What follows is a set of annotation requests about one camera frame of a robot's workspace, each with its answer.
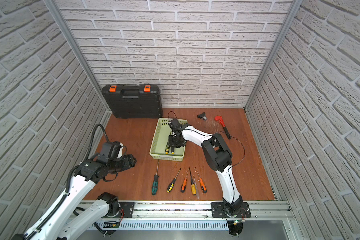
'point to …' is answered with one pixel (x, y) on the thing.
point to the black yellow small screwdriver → (172, 150)
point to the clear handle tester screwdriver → (197, 190)
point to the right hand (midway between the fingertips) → (171, 144)
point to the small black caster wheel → (202, 116)
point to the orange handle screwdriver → (202, 184)
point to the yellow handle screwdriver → (193, 186)
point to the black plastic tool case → (134, 101)
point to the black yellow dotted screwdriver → (167, 149)
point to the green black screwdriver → (154, 187)
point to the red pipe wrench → (220, 118)
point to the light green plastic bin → (159, 141)
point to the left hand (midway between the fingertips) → (132, 159)
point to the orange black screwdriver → (184, 185)
